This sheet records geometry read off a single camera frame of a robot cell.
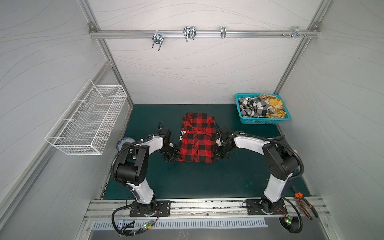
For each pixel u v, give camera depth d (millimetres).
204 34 787
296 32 764
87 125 689
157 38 800
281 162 490
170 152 802
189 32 765
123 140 934
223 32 782
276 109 1043
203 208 754
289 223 720
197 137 961
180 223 702
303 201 749
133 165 472
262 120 1035
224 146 727
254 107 1078
